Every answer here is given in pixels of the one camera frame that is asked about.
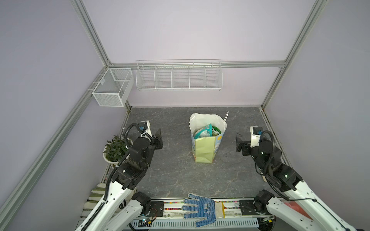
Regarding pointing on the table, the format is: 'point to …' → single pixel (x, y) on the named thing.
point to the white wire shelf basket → (179, 75)
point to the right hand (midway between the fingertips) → (247, 137)
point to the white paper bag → (205, 148)
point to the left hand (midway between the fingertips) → (156, 131)
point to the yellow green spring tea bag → (215, 131)
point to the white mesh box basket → (114, 87)
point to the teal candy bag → (204, 132)
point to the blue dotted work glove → (206, 208)
